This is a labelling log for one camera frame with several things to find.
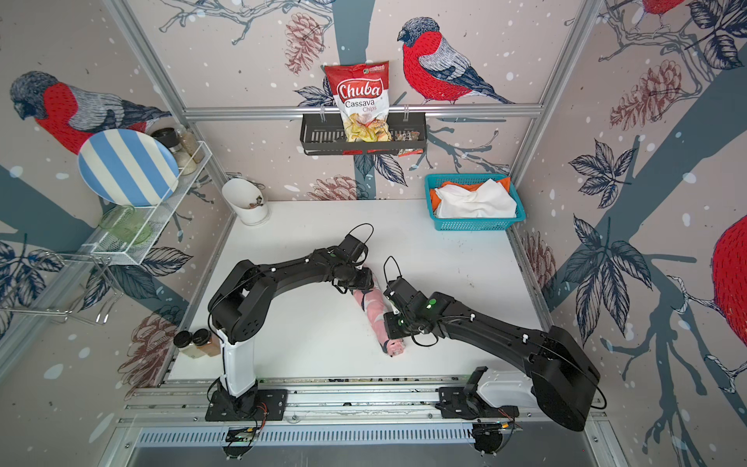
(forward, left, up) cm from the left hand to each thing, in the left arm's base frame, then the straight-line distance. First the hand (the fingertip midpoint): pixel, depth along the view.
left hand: (374, 279), depth 94 cm
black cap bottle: (-22, +50, +7) cm, 55 cm away
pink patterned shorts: (-10, 0, +1) cm, 10 cm away
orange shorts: (+41, -52, +7) cm, 67 cm away
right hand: (-17, -4, +3) cm, 18 cm away
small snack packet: (+34, -10, +32) cm, 48 cm away
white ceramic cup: (+32, +51, +9) cm, 61 cm away
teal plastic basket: (+44, -24, +5) cm, 50 cm away
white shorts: (+32, -44, +5) cm, 55 cm away
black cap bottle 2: (-22, +44, +5) cm, 50 cm away
